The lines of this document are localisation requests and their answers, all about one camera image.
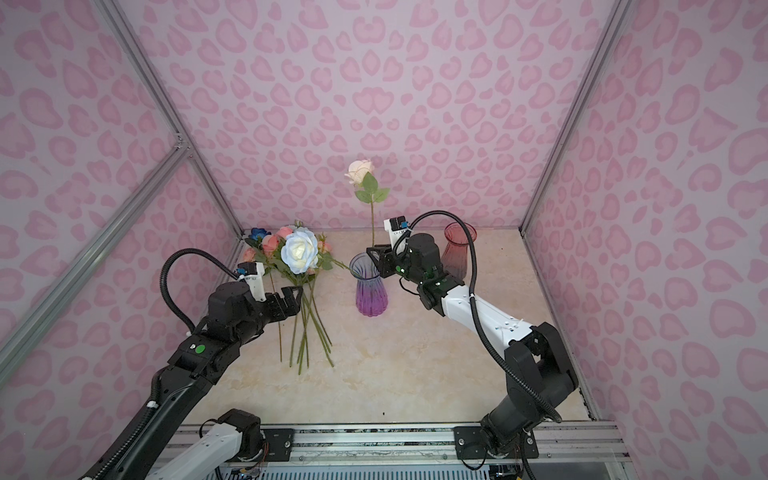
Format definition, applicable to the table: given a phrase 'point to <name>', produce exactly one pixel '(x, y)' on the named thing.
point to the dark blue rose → (258, 232)
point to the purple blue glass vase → (371, 293)
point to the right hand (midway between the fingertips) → (372, 247)
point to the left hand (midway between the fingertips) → (288, 286)
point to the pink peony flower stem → (253, 255)
